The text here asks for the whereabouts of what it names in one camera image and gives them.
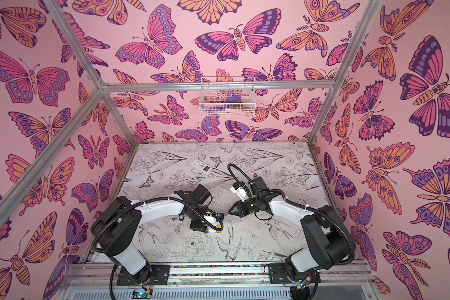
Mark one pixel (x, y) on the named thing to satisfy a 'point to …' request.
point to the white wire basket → (227, 97)
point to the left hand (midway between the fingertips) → (209, 221)
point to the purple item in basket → (234, 99)
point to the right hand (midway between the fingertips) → (231, 209)
